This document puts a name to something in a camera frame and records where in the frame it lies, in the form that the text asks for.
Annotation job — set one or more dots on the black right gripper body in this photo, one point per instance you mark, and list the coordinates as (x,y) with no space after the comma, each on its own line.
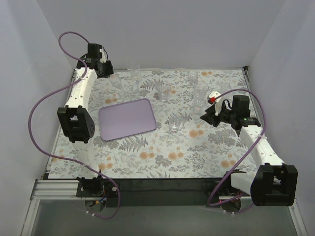
(212,116)

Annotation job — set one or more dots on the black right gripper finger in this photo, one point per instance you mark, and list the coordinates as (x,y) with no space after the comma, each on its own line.
(211,119)
(211,111)

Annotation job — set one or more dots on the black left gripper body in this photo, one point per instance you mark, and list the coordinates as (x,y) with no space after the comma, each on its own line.
(107,69)

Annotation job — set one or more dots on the clear stemmed wine glass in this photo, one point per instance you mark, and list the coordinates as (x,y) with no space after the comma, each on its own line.
(115,81)

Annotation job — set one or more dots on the tall clear flute glass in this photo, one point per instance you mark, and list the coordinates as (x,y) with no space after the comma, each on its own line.
(136,75)

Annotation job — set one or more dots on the small clear shot glass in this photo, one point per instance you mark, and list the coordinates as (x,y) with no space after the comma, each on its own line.
(174,123)

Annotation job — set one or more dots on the clear faceted tumbler glass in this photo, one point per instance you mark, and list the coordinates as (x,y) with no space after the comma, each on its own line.
(163,90)

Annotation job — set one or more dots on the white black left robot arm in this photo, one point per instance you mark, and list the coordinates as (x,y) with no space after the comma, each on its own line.
(75,120)

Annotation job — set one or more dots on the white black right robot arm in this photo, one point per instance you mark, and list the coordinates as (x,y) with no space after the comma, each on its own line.
(274,183)

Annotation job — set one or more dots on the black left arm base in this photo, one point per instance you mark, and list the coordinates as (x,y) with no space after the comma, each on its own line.
(96,187)

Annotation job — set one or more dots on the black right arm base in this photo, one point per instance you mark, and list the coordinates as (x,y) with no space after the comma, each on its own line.
(224,190)

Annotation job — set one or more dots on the purple rectangular tray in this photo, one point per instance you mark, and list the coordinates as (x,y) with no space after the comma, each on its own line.
(126,119)

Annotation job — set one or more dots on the tall clear drinking glass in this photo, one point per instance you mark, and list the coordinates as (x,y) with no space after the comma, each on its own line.
(199,96)

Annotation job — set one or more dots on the clear right wine glass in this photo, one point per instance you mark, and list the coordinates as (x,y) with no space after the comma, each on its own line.
(225,88)

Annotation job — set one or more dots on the clear back tumbler glass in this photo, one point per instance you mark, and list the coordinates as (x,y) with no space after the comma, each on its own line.
(193,77)

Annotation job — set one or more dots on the floral patterned table mat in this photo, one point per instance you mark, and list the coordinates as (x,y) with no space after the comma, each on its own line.
(195,150)

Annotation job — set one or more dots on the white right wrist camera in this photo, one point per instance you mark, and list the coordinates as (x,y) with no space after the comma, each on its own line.
(215,100)

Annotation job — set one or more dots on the aluminium table frame rail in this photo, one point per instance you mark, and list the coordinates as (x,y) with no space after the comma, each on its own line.
(47,189)

